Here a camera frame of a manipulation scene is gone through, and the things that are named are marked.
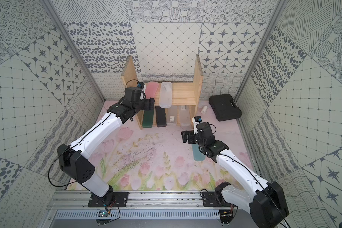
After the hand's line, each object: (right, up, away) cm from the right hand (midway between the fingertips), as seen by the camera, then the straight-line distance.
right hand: (189, 133), depth 82 cm
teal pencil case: (+6, -15, +6) cm, 17 cm away
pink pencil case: (-24, +27, +5) cm, 36 cm away
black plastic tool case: (+31, +17, +29) cm, 45 cm away
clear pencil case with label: (-11, +11, +18) cm, 24 cm away
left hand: (-25, +22, -1) cm, 33 cm away
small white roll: (+14, +15, +27) cm, 34 cm away
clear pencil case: (-1, +10, +19) cm, 22 cm away
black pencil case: (-19, +9, +18) cm, 28 cm away
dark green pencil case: (-28, +8, +19) cm, 35 cm away
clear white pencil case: (-14, +26, +5) cm, 30 cm away
